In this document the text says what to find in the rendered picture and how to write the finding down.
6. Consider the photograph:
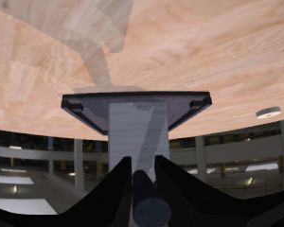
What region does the dark grey cylinder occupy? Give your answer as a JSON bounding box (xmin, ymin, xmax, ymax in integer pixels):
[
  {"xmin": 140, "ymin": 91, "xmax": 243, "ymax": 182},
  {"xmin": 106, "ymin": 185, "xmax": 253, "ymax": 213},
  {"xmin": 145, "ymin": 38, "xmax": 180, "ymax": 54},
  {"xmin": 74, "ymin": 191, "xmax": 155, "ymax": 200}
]
[{"xmin": 132, "ymin": 170, "xmax": 171, "ymax": 227}]

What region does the cream flat ring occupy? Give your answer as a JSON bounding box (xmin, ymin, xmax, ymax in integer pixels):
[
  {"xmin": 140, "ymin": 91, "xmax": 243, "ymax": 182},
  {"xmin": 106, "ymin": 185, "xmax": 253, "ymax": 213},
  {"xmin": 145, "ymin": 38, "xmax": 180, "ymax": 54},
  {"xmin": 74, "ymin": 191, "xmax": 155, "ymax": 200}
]
[{"xmin": 256, "ymin": 107, "xmax": 281, "ymax": 118}]

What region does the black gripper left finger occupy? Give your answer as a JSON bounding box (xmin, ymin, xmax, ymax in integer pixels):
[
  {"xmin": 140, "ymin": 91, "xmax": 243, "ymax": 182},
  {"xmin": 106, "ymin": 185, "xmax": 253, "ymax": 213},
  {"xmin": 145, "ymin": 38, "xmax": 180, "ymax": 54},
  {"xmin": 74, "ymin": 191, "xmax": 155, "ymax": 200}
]
[{"xmin": 0, "ymin": 156, "xmax": 133, "ymax": 227}]

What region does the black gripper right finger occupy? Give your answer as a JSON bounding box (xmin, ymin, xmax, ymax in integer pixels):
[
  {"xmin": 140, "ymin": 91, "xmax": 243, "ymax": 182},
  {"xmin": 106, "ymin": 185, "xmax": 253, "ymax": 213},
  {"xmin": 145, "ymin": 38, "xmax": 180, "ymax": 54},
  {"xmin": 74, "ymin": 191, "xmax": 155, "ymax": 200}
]
[{"xmin": 154, "ymin": 155, "xmax": 284, "ymax": 227}]

